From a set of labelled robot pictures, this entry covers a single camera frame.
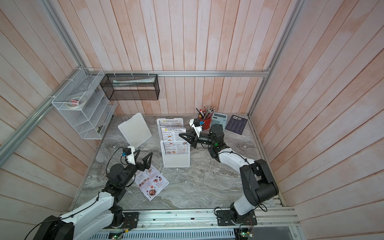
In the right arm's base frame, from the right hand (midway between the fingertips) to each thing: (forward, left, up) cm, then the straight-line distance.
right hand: (180, 134), depth 77 cm
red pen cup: (+28, -15, -15) cm, 35 cm away
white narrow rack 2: (-5, +4, -18) cm, 19 cm away
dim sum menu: (+14, +8, -8) cm, 18 cm away
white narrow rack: (+13, +15, -11) cm, 23 cm away
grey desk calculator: (+34, -27, -23) cm, 49 cm away
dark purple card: (+30, -40, -26) cm, 56 cm away
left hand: (-6, +19, -10) cm, 22 cm away
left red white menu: (-17, +18, -25) cm, 35 cm away
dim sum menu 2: (-2, +4, -6) cm, 7 cm away
